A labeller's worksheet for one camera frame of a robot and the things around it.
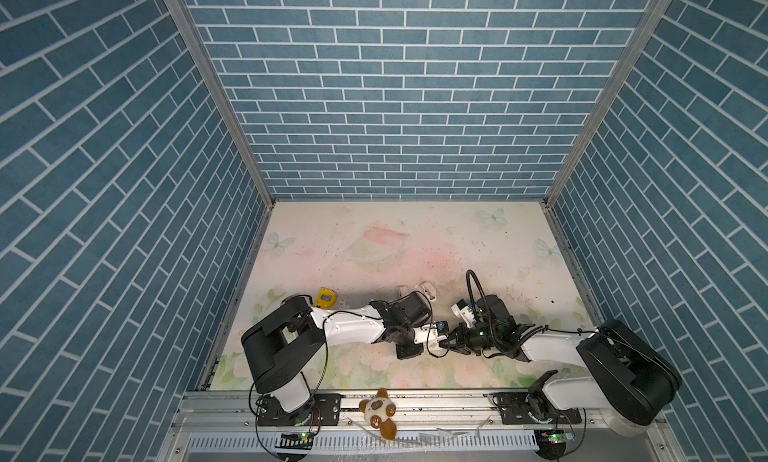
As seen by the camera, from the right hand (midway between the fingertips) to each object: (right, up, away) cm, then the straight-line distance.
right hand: (438, 342), depth 83 cm
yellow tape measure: (-33, +10, +9) cm, 36 cm away
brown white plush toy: (-16, -12, -12) cm, 23 cm away
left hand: (-5, -2, +2) cm, 5 cm away
